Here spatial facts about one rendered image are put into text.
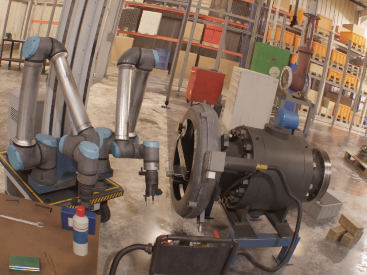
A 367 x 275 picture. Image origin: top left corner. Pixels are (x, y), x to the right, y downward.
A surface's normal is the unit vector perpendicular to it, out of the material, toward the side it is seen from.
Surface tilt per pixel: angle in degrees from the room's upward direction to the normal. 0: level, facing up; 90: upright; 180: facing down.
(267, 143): 33
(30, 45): 82
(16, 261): 0
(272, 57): 90
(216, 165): 68
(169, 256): 90
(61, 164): 90
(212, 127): 37
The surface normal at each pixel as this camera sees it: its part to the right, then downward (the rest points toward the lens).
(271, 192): 0.15, 0.43
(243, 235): 0.22, -0.94
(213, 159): 0.26, -0.09
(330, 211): 0.37, 0.32
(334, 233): -0.88, -0.08
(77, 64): 0.80, 0.32
